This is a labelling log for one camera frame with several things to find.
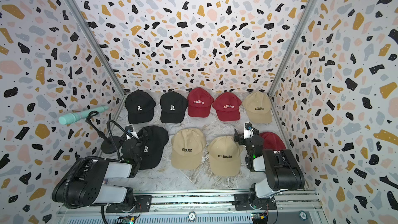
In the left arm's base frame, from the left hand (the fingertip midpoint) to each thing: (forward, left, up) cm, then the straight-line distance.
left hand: (138, 130), depth 87 cm
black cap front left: (-1, -7, -8) cm, 11 cm away
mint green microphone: (-5, +17, +21) cm, 27 cm away
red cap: (+26, -34, -5) cm, 43 cm away
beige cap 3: (-14, -48, -5) cm, 50 cm away
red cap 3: (-6, -76, -4) cm, 76 cm away
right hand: (+2, -63, -2) cm, 63 cm away
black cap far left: (+21, +5, -3) cm, 21 cm away
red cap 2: (+24, -53, -7) cm, 59 cm away
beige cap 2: (-7, -28, -5) cm, 29 cm away
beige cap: (+21, -75, -6) cm, 78 cm away
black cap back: (+22, -16, -4) cm, 28 cm away
